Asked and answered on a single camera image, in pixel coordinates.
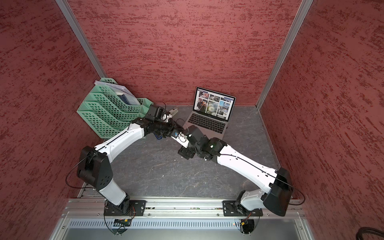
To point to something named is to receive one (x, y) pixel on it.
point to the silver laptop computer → (211, 112)
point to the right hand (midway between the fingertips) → (185, 145)
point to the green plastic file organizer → (107, 113)
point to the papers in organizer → (121, 91)
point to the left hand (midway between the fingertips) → (182, 132)
